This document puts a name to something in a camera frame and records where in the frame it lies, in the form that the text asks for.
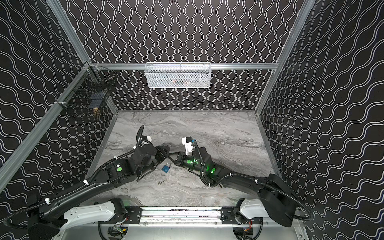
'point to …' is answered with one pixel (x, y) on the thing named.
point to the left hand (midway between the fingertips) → (174, 151)
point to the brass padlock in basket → (95, 110)
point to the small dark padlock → (166, 168)
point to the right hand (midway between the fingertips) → (166, 156)
